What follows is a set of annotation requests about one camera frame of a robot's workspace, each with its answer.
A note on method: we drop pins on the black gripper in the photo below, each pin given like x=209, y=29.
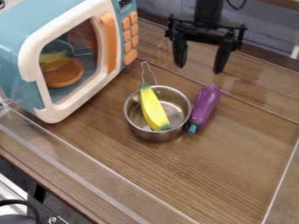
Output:
x=225, y=33

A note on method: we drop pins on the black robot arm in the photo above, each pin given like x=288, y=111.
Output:
x=208, y=13

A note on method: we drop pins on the purple toy eggplant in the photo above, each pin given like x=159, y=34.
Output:
x=206, y=103

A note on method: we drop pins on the silver metal pot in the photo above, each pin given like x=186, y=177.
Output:
x=175, y=103

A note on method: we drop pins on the yellow toy banana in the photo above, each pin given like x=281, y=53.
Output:
x=153, y=109

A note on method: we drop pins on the blue toy microwave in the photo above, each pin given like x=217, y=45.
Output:
x=91, y=30

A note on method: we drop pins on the orange plate inside microwave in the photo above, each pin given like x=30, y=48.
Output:
x=62, y=72

